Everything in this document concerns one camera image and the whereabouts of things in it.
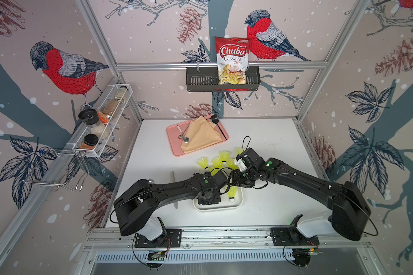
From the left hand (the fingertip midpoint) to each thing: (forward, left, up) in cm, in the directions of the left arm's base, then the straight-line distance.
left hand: (218, 198), depth 81 cm
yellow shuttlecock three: (+20, +1, -1) cm, 20 cm away
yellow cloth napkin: (+45, +11, -4) cm, 46 cm away
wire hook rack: (+3, +60, +24) cm, 64 cm away
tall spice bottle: (+29, +50, +31) cm, 66 cm away
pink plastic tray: (+45, +28, -4) cm, 53 cm away
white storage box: (-1, -4, -7) cm, 8 cm away
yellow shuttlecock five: (+20, +8, -1) cm, 22 cm away
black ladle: (+56, +1, -2) cm, 56 cm away
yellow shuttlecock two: (+25, -4, -1) cm, 25 cm away
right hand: (+5, -5, +7) cm, 10 cm away
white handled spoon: (+39, +21, -4) cm, 45 cm away
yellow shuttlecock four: (+3, -7, -1) cm, 7 cm away
